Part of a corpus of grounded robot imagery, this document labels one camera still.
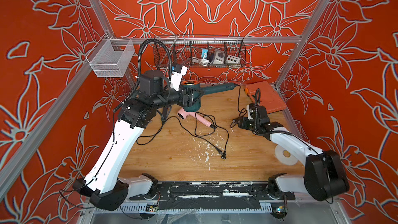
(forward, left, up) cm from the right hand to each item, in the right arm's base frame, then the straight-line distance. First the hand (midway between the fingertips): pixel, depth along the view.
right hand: (237, 120), depth 88 cm
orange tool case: (+28, -30, -11) cm, 42 cm away
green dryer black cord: (+2, +1, +10) cm, 10 cm away
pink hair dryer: (+6, +33, -3) cm, 34 cm away
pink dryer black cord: (-16, +8, -9) cm, 20 cm away
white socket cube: (+32, +2, +20) cm, 38 cm away
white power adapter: (+31, +11, +22) cm, 40 cm away
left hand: (-8, +23, +34) cm, 41 cm away
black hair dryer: (+11, +45, -7) cm, 47 cm away
